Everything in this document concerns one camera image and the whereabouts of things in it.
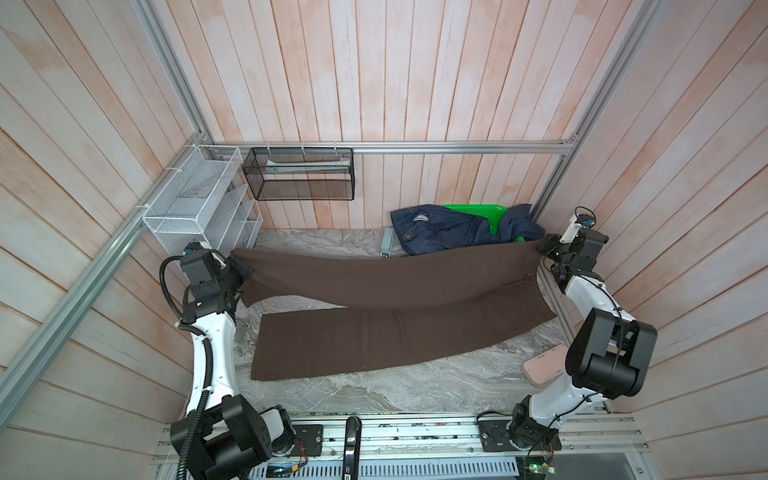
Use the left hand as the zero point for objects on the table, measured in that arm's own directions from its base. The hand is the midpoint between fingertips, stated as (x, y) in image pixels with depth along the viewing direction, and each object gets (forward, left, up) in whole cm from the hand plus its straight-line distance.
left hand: (246, 263), depth 78 cm
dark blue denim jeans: (+30, -54, -16) cm, 64 cm away
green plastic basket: (+40, -81, -18) cm, 92 cm away
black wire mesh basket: (+41, -8, 0) cm, 41 cm away
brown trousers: (0, -16, -25) cm, 30 cm away
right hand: (+14, -88, -2) cm, 89 cm away
